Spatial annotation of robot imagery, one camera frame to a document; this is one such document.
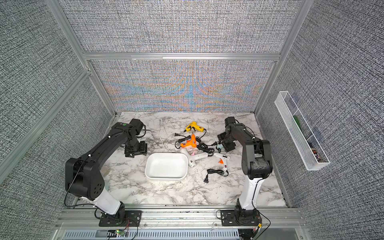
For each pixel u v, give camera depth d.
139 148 0.76
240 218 0.67
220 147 0.97
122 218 0.67
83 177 0.45
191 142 1.01
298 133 0.69
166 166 0.91
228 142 0.87
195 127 1.10
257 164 0.52
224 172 0.89
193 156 0.93
